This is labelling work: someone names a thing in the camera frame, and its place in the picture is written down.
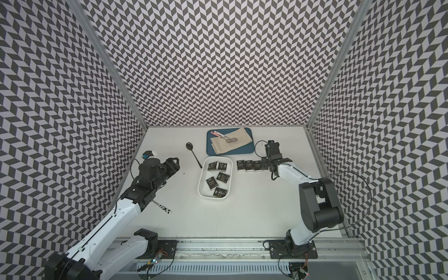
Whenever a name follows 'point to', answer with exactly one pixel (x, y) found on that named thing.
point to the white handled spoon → (233, 139)
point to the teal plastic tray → (248, 149)
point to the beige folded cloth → (220, 145)
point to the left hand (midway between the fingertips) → (175, 163)
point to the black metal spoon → (189, 147)
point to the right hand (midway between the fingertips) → (269, 163)
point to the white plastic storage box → (203, 190)
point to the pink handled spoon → (228, 140)
